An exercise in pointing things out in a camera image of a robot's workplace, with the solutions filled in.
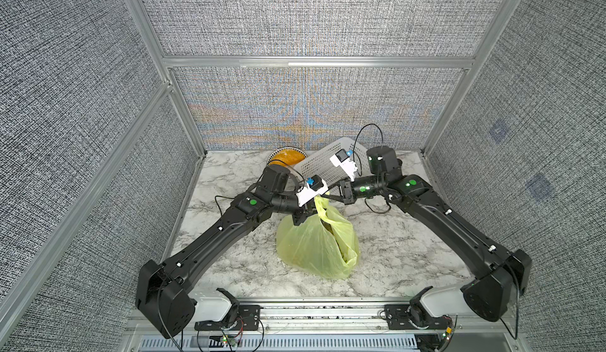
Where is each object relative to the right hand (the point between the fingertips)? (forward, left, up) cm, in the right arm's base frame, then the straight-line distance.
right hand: (323, 189), depth 67 cm
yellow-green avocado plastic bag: (-11, 0, -14) cm, 18 cm away
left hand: (-2, -1, -6) cm, 6 cm away
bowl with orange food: (+36, +13, -26) cm, 46 cm away
